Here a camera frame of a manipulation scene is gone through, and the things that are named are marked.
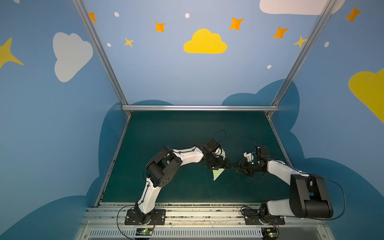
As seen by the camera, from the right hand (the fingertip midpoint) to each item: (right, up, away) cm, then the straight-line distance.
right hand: (235, 166), depth 89 cm
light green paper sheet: (-11, -4, +2) cm, 12 cm away
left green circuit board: (-49, -27, -17) cm, 59 cm away
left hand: (-6, -1, -2) cm, 6 cm away
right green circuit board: (+12, -28, -17) cm, 35 cm away
